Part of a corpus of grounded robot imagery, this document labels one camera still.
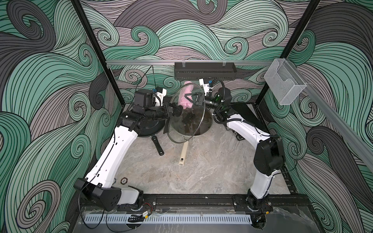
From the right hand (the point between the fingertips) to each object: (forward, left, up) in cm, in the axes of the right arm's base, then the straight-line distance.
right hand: (182, 98), depth 71 cm
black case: (+21, -52, -35) cm, 66 cm away
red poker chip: (-28, +34, -38) cm, 58 cm away
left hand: (-7, +2, +1) cm, 7 cm away
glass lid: (+8, +4, -8) cm, 12 cm away
